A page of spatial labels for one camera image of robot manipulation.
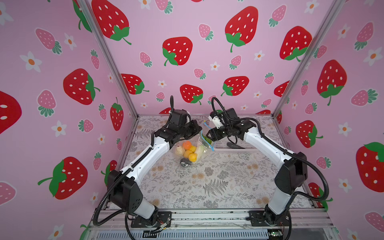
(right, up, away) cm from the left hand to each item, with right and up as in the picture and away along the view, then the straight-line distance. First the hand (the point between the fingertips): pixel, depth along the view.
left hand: (204, 126), depth 77 cm
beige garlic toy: (-15, -15, +16) cm, 27 cm away
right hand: (+4, -3, +7) cm, 9 cm away
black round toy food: (-11, -21, +12) cm, 27 cm away
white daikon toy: (-2, -15, +13) cm, 20 cm away
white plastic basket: (+47, +2, +38) cm, 60 cm away
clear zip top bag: (-4, -9, +19) cm, 21 cm away
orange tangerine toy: (-10, -11, +16) cm, 22 cm away
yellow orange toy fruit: (-10, -16, +15) cm, 25 cm away
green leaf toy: (+2, -7, +2) cm, 8 cm away
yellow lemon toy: (-6, -18, +11) cm, 22 cm away
